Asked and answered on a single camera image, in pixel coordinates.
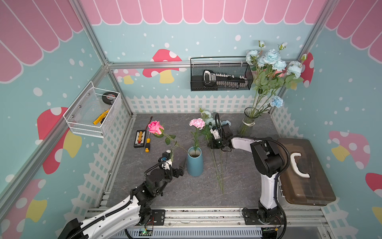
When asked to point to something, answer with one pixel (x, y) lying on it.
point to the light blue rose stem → (225, 122)
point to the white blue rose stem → (206, 116)
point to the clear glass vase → (245, 129)
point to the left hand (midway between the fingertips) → (179, 158)
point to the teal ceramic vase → (195, 164)
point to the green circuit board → (145, 232)
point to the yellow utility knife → (101, 118)
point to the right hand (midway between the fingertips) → (207, 144)
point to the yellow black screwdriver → (147, 144)
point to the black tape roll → (109, 100)
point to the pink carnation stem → (198, 123)
